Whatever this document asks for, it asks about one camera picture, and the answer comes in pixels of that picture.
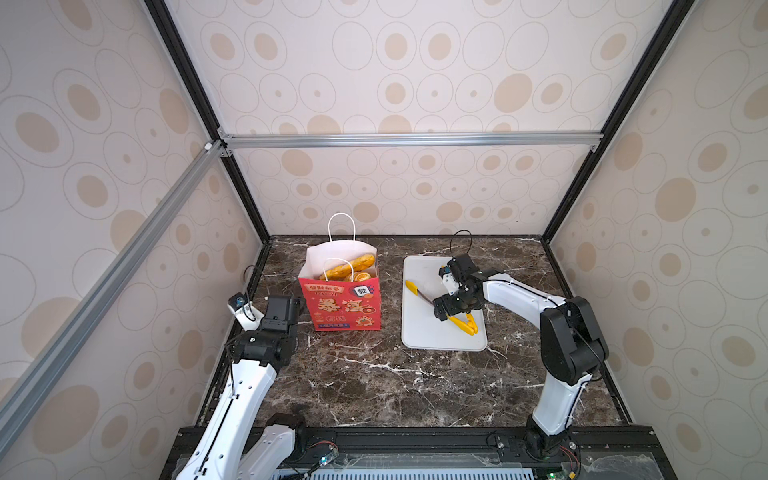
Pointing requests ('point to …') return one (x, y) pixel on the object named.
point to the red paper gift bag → (339, 280)
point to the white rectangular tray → (421, 328)
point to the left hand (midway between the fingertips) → (260, 326)
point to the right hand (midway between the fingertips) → (445, 310)
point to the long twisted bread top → (360, 276)
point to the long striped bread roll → (345, 270)
